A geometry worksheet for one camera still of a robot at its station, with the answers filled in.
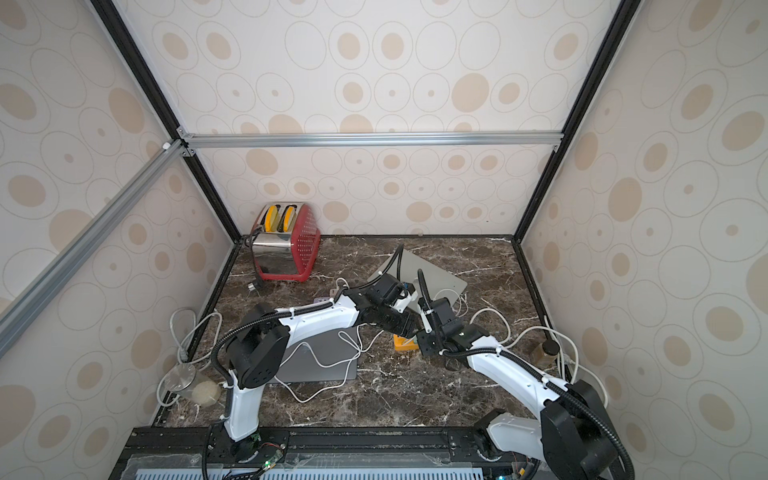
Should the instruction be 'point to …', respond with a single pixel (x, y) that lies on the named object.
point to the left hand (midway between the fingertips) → (422, 332)
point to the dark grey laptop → (326, 356)
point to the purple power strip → (321, 300)
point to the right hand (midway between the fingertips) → (424, 338)
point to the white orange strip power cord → (554, 330)
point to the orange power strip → (400, 346)
